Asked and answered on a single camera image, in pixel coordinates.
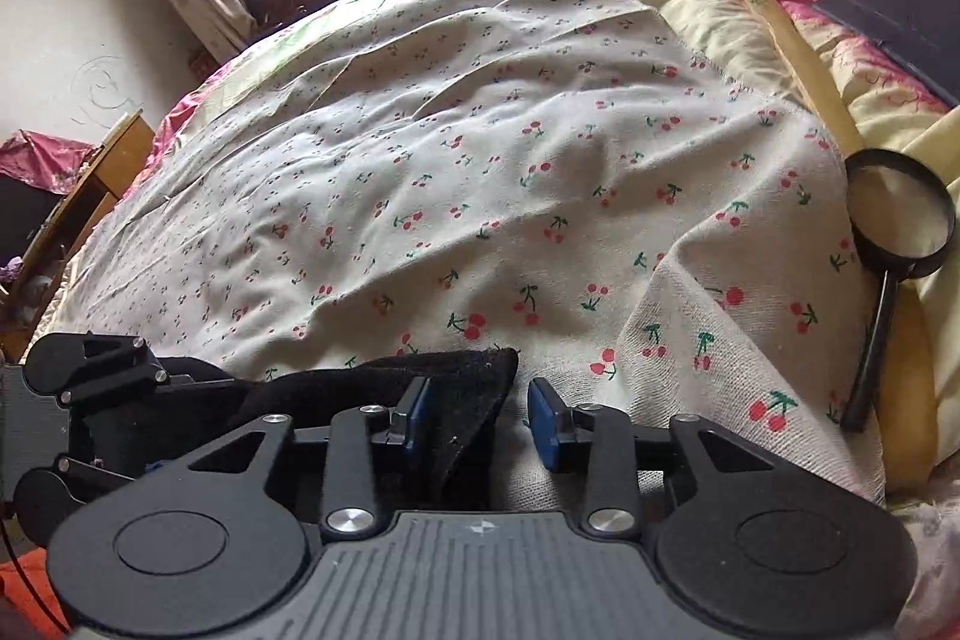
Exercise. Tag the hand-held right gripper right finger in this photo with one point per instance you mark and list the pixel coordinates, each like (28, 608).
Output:
(547, 422)

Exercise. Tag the yellow bamboo stick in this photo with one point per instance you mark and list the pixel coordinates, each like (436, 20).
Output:
(810, 63)

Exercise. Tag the pink crumpled cloth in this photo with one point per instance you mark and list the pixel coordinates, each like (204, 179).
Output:
(41, 160)

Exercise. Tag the pale pink patterned cloth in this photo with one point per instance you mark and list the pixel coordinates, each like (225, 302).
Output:
(930, 572)

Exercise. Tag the black pants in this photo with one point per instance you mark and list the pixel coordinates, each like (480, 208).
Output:
(337, 385)

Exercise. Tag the wooden desk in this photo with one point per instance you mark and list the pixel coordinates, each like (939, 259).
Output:
(82, 212)

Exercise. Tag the dark monitor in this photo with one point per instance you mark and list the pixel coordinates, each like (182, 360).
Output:
(26, 220)

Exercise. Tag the small red box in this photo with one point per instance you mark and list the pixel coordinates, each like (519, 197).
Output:
(201, 61)

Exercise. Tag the cherry print bed sheet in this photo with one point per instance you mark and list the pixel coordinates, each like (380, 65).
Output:
(450, 160)

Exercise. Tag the orange cloth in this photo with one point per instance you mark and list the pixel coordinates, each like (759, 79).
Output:
(30, 591)

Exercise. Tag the dark blue flat case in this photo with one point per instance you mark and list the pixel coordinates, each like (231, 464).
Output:
(900, 25)

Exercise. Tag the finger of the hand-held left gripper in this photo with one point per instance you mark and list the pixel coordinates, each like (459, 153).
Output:
(82, 486)
(112, 355)

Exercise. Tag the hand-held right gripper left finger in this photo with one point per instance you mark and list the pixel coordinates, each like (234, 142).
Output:
(412, 419)

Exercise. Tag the black magnifying glass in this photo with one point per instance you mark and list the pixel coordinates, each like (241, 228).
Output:
(877, 340)

